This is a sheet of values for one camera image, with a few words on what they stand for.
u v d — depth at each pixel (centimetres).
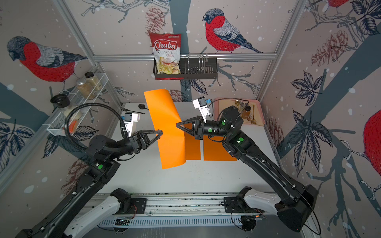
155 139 55
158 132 53
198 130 50
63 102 65
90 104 44
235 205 73
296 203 37
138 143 49
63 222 41
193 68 107
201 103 50
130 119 51
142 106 118
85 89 75
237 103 118
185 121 53
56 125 67
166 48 82
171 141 54
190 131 52
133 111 51
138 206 73
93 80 81
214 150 92
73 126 67
